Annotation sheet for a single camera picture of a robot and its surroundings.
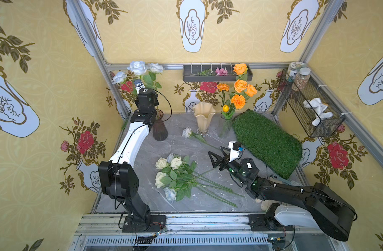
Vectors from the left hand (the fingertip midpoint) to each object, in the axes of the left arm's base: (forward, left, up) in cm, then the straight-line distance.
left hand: (138, 94), depth 80 cm
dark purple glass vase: (-3, -7, -26) cm, 27 cm away
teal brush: (-36, -83, -34) cm, 97 cm away
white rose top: (-1, -24, -32) cm, 40 cm away
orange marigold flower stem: (+7, -45, -2) cm, 45 cm away
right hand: (-23, -40, -16) cm, 49 cm away
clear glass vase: (-1, -49, -26) cm, 55 cm away
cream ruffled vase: (+4, -35, -19) cm, 40 cm away
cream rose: (-25, -18, -27) cm, 41 cm away
